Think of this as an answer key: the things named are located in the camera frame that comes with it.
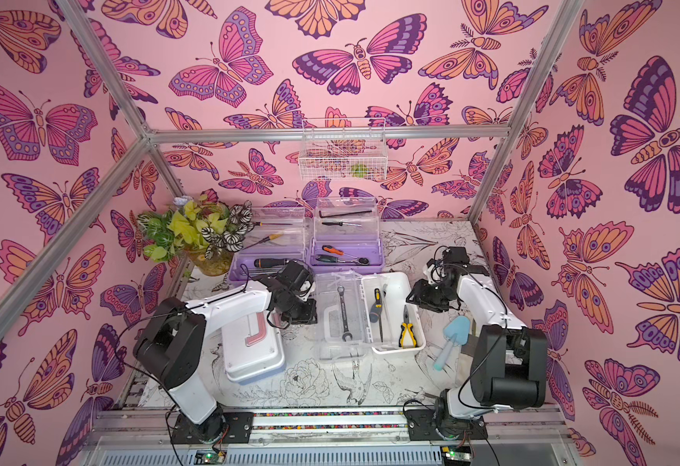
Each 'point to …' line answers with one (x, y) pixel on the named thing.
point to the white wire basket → (344, 159)
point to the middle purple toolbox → (346, 235)
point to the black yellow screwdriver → (376, 312)
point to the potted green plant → (201, 228)
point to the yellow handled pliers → (409, 326)
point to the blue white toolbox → (252, 349)
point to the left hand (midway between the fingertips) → (319, 318)
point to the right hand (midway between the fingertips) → (417, 299)
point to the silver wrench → (347, 334)
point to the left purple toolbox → (278, 237)
